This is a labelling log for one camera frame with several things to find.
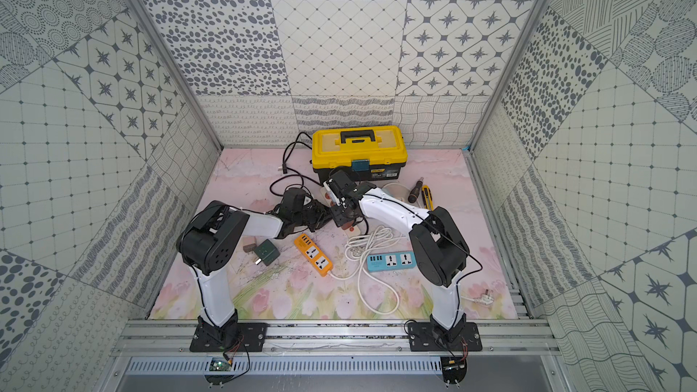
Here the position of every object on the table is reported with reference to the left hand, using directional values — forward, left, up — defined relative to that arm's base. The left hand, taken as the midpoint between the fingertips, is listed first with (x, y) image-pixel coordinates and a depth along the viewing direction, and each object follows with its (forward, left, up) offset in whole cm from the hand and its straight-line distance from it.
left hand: (337, 209), depth 96 cm
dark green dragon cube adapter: (-17, +21, +1) cm, 27 cm away
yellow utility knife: (+9, -34, -4) cm, 36 cm away
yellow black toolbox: (+19, -11, +10) cm, 24 cm away
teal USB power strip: (-18, -18, -2) cm, 26 cm away
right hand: (-4, -4, +3) cm, 6 cm away
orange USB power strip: (-17, +6, -2) cm, 18 cm away
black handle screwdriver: (+8, -29, -1) cm, 30 cm away
